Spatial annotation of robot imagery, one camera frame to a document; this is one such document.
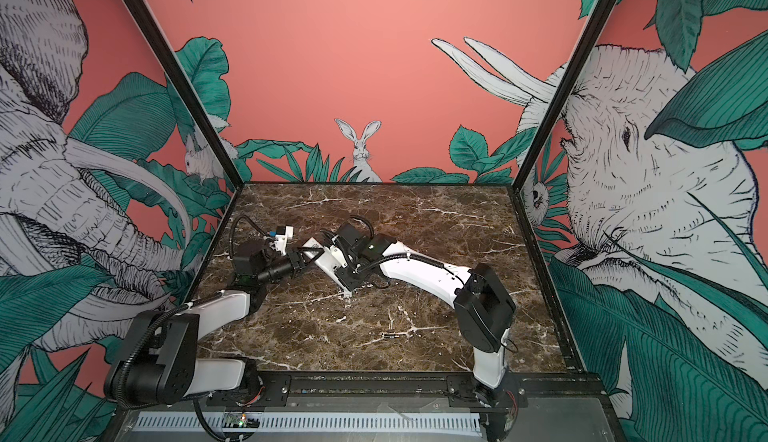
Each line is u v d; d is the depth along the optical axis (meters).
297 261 0.76
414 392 0.75
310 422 0.70
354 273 0.59
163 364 0.42
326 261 0.82
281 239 0.80
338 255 0.74
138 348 0.41
